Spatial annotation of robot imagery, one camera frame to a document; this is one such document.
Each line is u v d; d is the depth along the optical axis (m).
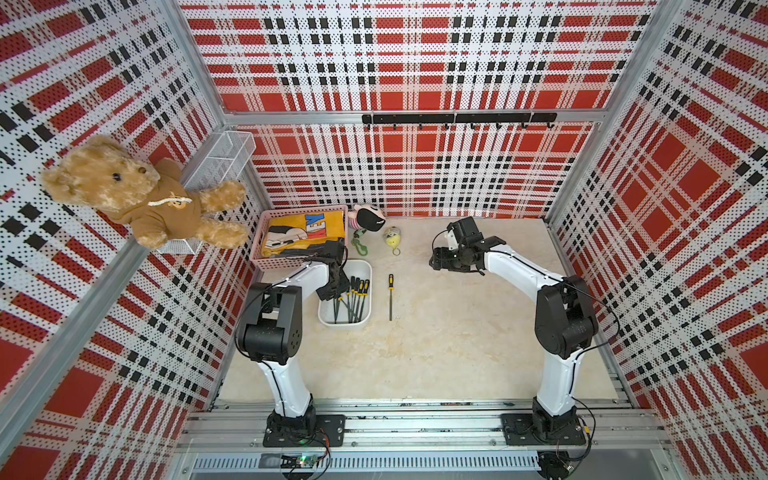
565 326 0.51
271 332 0.50
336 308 0.96
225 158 0.77
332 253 0.80
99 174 0.48
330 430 0.74
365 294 0.99
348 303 0.96
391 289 1.01
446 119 0.89
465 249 0.77
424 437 0.73
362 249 1.12
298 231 1.08
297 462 0.69
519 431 0.72
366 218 1.08
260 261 1.01
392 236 1.11
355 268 1.04
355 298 0.98
